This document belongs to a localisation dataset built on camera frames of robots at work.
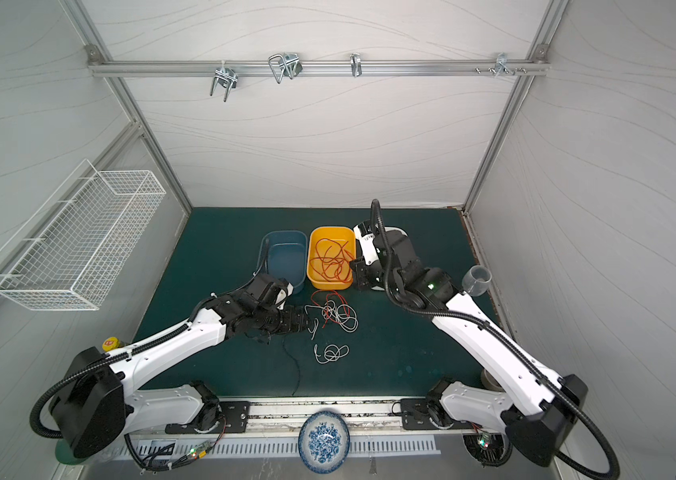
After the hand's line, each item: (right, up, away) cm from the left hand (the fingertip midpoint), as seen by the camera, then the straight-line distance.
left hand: (306, 321), depth 81 cm
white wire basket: (-53, +20, -12) cm, 58 cm away
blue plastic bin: (-10, +18, +15) cm, 25 cm away
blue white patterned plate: (+5, -26, -11) cm, 28 cm away
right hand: (+14, +19, -9) cm, 25 cm away
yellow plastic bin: (+9, +24, +25) cm, 36 cm away
